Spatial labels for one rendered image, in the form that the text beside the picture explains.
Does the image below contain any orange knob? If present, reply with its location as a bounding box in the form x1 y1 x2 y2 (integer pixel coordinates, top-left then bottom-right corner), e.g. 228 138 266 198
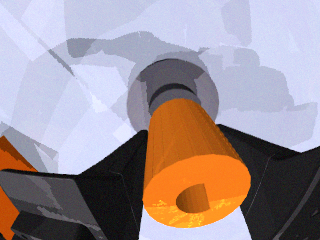
143 99 251 228

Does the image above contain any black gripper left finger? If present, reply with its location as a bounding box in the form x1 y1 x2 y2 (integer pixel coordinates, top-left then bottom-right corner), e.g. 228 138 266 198
0 131 148 240

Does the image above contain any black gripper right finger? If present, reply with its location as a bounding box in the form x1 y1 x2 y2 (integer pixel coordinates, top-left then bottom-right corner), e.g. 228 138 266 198
216 124 320 240

